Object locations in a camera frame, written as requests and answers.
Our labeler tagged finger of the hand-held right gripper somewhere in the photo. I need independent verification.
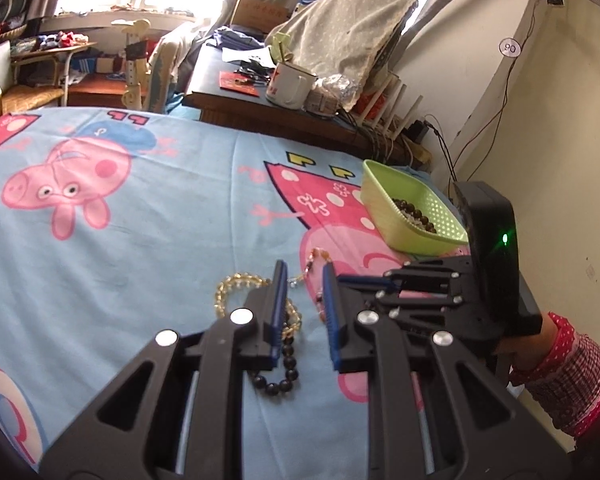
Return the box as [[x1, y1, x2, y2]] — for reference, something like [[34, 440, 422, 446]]
[[337, 256, 473, 294], [375, 292, 462, 333]]

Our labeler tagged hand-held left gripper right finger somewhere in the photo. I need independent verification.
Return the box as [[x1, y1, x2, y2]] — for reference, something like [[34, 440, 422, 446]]
[[321, 261, 571, 480]]

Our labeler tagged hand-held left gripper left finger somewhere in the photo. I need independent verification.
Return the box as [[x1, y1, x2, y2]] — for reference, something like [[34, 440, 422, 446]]
[[39, 260, 288, 480]]

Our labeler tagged black bead bracelet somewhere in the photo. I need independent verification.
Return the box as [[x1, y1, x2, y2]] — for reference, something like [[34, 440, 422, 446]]
[[252, 332, 301, 396]]

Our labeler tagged yellow amber bracelet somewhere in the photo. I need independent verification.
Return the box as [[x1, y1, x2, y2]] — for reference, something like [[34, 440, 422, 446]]
[[214, 272, 303, 339]]

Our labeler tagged dark bead bracelet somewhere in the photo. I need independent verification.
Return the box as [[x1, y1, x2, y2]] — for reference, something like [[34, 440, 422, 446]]
[[391, 197, 439, 235]]

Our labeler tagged green plastic basket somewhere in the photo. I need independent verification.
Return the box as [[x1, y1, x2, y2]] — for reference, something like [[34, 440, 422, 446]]
[[360, 159, 470, 257]]

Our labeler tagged person's right forearm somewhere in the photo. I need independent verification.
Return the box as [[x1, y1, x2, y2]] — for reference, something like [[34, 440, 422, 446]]
[[510, 312, 600, 442]]

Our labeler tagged person's right hand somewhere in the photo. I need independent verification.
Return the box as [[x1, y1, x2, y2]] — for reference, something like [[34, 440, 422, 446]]
[[500, 312, 562, 387]]

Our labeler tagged yellowed power strip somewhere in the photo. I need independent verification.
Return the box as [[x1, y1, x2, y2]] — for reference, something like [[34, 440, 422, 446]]
[[402, 137, 434, 169]]

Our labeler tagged cartoon pig printed bed sheet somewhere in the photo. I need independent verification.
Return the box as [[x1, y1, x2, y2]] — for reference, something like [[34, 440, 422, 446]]
[[0, 105, 536, 480]]

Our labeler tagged white router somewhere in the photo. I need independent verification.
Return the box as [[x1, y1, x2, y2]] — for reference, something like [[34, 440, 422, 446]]
[[352, 72, 426, 137]]

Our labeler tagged crumpled foil bag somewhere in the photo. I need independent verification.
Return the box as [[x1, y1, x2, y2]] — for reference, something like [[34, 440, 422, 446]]
[[305, 72, 364, 114]]

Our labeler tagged white enamel mug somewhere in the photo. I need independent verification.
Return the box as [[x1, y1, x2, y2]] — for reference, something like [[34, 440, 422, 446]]
[[266, 62, 320, 110]]

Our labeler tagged red booklet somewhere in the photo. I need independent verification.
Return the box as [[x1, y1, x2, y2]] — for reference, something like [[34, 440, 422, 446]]
[[219, 71, 262, 97]]

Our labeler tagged dark wooden desk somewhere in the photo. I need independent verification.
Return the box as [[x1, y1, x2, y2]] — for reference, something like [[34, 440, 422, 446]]
[[182, 42, 431, 167]]

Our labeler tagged black monitor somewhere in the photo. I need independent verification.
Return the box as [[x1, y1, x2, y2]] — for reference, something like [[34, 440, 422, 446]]
[[365, 0, 421, 101]]

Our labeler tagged beige dust cloth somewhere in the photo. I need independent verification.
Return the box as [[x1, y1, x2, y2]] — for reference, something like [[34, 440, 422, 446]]
[[265, 0, 420, 111]]

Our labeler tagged cloth-draped chair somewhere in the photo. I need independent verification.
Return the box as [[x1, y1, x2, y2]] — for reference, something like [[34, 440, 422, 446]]
[[146, 29, 197, 112]]

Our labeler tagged blue folded clothing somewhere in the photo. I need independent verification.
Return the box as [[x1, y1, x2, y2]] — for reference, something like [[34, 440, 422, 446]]
[[212, 25, 276, 51]]

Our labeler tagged cream plastic stand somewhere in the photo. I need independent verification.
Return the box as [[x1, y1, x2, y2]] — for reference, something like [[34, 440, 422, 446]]
[[111, 18, 154, 111]]

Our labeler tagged cardboard box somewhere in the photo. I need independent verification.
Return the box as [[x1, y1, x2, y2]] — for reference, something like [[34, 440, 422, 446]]
[[230, 0, 291, 29]]

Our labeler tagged blue shoebox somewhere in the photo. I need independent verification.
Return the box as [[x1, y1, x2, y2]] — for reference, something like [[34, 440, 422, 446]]
[[67, 57, 116, 79]]

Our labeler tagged small folding table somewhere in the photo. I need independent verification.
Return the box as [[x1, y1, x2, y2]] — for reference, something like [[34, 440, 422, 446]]
[[10, 40, 99, 107]]

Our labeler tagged pile of colourful socks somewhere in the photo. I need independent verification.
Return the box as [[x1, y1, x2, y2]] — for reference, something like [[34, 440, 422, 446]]
[[34, 30, 89, 51]]

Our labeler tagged wooden chair with white cushion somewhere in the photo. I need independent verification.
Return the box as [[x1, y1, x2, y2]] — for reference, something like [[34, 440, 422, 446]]
[[0, 40, 64, 117]]

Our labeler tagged black wall cable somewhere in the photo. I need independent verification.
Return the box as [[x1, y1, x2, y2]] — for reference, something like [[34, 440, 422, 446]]
[[449, 0, 557, 187]]

